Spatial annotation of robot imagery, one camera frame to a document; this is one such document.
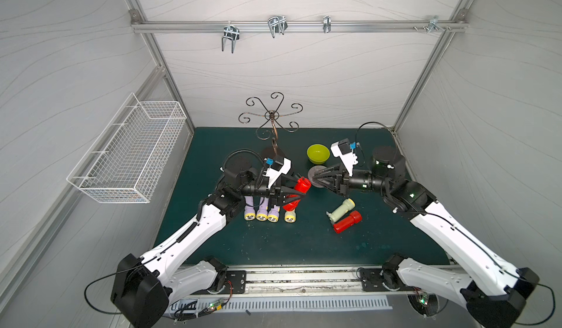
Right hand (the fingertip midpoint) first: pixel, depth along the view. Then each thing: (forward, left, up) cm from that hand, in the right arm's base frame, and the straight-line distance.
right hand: (315, 175), depth 62 cm
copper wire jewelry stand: (+28, +15, -2) cm, 32 cm away
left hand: (-4, +3, -3) cm, 6 cm away
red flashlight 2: (+1, -18, -32) cm, 37 cm away
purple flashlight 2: (+1, +19, -30) cm, 35 cm away
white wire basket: (+4, +60, -2) cm, 60 cm away
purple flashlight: (+2, +24, -31) cm, 39 cm away
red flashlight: (-4, +4, 0) cm, 5 cm away
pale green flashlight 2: (+6, -16, -31) cm, 35 cm away
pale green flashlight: (0, +8, -31) cm, 32 cm away
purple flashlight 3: (+1, +14, -30) cm, 33 cm away
